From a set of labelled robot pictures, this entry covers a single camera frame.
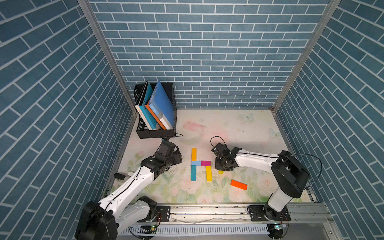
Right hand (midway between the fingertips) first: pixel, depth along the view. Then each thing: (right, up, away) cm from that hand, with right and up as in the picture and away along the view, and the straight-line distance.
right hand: (218, 167), depth 90 cm
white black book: (-45, +33, -6) cm, 56 cm away
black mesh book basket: (-52, +22, +16) cm, 59 cm away
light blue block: (-14, +2, +2) cm, 14 cm away
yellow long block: (-6, -3, -3) cm, 7 cm away
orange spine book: (-38, +31, -1) cm, 49 cm away
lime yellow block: (+1, -2, -2) cm, 3 cm away
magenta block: (-8, +2, 0) cm, 9 cm away
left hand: (-22, +9, -7) cm, 24 cm away
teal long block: (-15, -2, -3) cm, 15 cm away
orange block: (+11, -8, -8) cm, 15 cm away
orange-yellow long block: (-15, +7, +6) cm, 18 cm away
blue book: (-38, +39, +9) cm, 55 cm away
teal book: (-43, +35, -7) cm, 56 cm away
